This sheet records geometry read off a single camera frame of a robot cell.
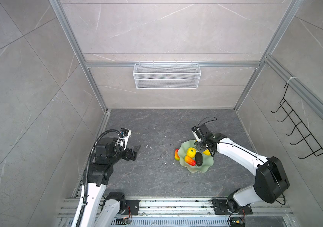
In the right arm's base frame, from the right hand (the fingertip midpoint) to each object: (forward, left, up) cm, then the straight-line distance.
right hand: (201, 141), depth 89 cm
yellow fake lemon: (-5, +7, -4) cm, 9 cm away
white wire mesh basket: (+44, +21, +20) cm, 53 cm away
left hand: (-7, +41, +16) cm, 45 cm away
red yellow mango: (-7, +16, -7) cm, 19 cm away
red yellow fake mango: (-9, +8, -7) cm, 14 cm away
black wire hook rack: (-5, -42, +23) cm, 49 cm away
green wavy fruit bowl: (-10, -3, -6) cm, 12 cm away
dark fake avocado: (-9, +2, -7) cm, 11 cm away
